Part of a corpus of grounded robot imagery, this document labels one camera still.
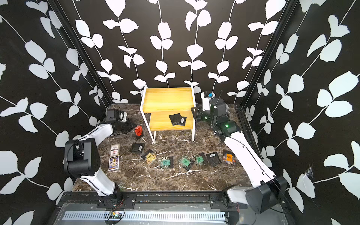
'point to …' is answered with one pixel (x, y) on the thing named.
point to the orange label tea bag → (229, 159)
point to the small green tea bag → (199, 160)
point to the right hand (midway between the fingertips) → (193, 106)
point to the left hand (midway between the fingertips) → (137, 122)
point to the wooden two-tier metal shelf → (171, 108)
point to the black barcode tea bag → (213, 159)
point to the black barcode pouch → (137, 147)
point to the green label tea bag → (186, 163)
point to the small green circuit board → (116, 214)
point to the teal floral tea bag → (166, 162)
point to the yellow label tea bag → (149, 156)
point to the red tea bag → (138, 131)
